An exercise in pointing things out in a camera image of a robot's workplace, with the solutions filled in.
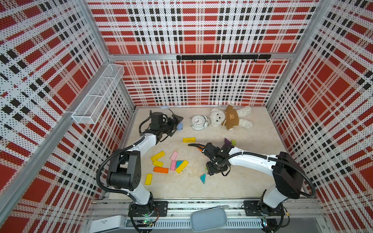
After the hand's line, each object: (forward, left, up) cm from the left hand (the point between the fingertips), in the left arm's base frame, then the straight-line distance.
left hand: (182, 121), depth 90 cm
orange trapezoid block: (-24, -10, +8) cm, 28 cm away
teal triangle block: (-30, -12, -16) cm, 36 cm away
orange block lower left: (-25, +13, -17) cm, 33 cm away
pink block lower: (-23, +6, -16) cm, 28 cm away
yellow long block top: (-4, -3, -16) cm, 17 cm away
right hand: (-27, -20, -12) cm, 35 cm away
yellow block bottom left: (-31, +19, -16) cm, 40 cm away
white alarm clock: (+10, -11, -13) cm, 20 cm away
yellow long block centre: (-23, 0, -16) cm, 28 cm away
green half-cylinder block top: (-6, -35, -16) cm, 39 cm away
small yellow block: (-21, +16, -16) cm, 31 cm away
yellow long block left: (-17, +16, -15) cm, 28 cm away
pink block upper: (-16, +6, -16) cm, 23 cm away
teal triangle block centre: (-21, +3, -15) cm, 26 cm away
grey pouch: (-50, -14, -13) cm, 54 cm away
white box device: (-52, +32, -8) cm, 62 cm away
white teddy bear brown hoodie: (+11, -34, -10) cm, 37 cm away
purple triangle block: (-6, -30, -16) cm, 34 cm away
